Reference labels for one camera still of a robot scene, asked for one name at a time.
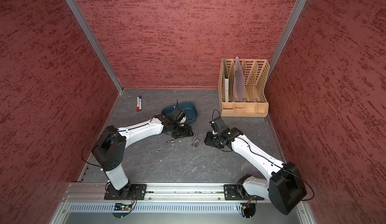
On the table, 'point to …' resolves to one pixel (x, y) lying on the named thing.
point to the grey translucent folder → (238, 83)
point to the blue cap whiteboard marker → (140, 102)
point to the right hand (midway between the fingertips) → (207, 144)
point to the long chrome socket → (195, 138)
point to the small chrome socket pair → (194, 144)
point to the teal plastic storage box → (189, 108)
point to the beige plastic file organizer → (256, 73)
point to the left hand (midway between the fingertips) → (188, 137)
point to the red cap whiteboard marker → (137, 107)
